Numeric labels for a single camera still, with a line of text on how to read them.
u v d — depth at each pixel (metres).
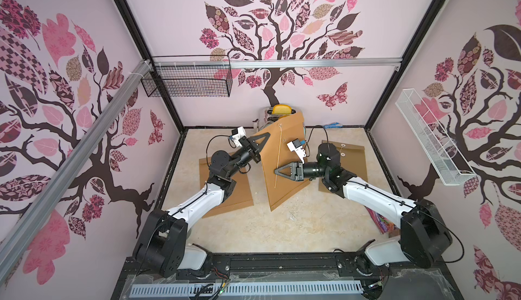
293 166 0.67
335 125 1.22
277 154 0.70
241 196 0.95
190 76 1.37
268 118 1.00
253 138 0.68
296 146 0.68
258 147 0.66
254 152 0.65
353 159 1.08
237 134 0.71
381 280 0.70
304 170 0.65
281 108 1.04
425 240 0.42
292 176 0.68
